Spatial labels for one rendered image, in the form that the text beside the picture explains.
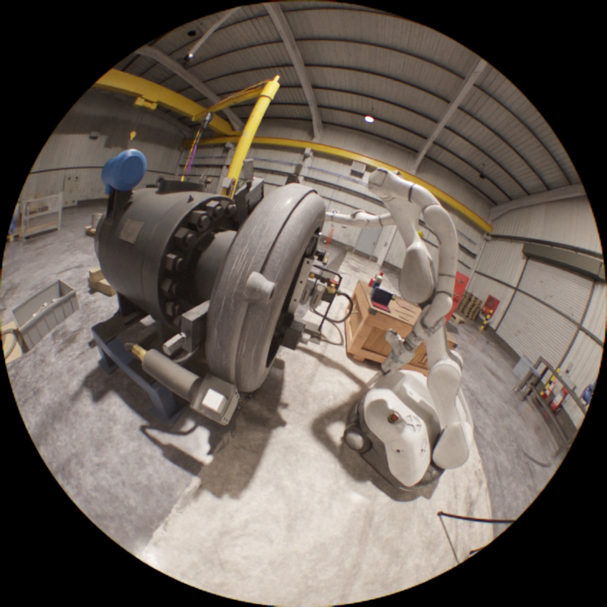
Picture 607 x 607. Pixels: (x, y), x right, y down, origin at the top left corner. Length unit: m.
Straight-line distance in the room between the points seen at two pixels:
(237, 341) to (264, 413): 0.70
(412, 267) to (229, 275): 0.68
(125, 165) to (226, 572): 1.45
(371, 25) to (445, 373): 8.72
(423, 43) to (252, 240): 8.40
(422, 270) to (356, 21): 8.43
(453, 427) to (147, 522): 1.24
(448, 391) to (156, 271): 1.09
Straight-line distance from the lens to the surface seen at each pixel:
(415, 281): 0.80
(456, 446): 1.00
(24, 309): 2.11
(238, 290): 0.33
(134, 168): 0.88
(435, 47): 8.53
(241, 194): 0.38
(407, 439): 0.83
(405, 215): 0.93
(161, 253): 0.58
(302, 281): 0.67
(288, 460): 0.94
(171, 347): 0.34
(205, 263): 0.62
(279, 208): 0.39
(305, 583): 0.99
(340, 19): 8.75
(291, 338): 0.70
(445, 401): 0.88
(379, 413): 0.84
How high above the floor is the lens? 0.87
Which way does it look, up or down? 24 degrees down
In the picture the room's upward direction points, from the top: 20 degrees clockwise
